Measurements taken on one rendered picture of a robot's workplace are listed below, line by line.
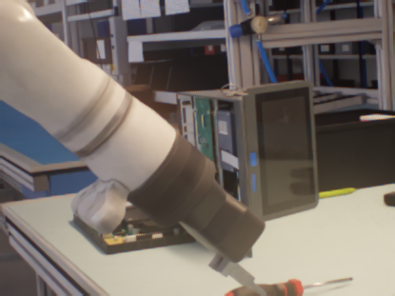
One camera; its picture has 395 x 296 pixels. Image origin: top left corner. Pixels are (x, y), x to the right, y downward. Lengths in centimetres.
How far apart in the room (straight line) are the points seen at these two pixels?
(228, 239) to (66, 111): 18
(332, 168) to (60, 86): 92
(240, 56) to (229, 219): 212
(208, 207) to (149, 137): 8
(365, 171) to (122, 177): 92
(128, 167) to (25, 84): 11
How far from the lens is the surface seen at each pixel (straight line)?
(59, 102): 73
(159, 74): 372
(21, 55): 71
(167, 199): 77
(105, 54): 451
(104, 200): 75
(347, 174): 161
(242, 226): 79
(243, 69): 289
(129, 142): 75
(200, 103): 132
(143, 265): 120
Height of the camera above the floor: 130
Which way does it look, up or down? 7 degrees down
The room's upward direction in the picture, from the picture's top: 4 degrees counter-clockwise
